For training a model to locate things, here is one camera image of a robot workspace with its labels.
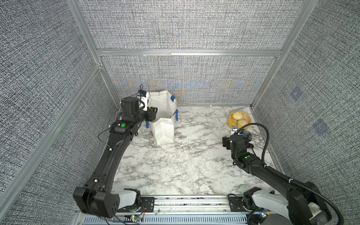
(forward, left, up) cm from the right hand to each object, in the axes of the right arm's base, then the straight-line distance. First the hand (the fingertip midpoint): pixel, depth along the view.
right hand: (234, 133), depth 85 cm
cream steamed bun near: (+17, -13, -12) cm, 25 cm away
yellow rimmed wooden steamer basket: (+18, -5, -12) cm, 22 cm away
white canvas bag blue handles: (+4, +44, +1) cm, 44 cm away
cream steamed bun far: (+20, -9, -8) cm, 24 cm away
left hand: (+5, +46, +19) cm, 50 cm away
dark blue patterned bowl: (+6, -14, -11) cm, 19 cm away
